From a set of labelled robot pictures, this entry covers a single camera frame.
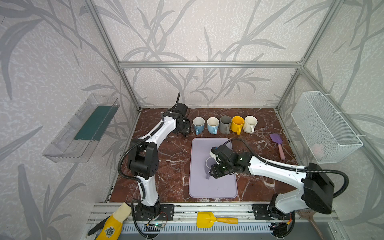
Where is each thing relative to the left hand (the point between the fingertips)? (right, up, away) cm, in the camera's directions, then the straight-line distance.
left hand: (186, 124), depth 93 cm
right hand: (+15, -23, -14) cm, 31 cm away
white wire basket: (+64, -5, -30) cm, 71 cm away
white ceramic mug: (+44, +1, +8) cm, 44 cm away
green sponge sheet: (-36, +1, -29) cm, 46 cm away
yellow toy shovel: (+13, -45, -23) cm, 52 cm away
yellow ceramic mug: (+33, 0, +6) cm, 34 cm away
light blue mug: (+17, 0, +7) cm, 19 cm away
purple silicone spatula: (+62, -10, +8) cm, 63 cm away
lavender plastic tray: (+9, -34, -12) cm, 37 cm away
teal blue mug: (+8, +1, +9) cm, 12 cm away
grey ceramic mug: (+26, 0, +5) cm, 26 cm away
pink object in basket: (+68, -12, -20) cm, 72 cm away
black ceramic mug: (+2, -1, -11) cm, 11 cm away
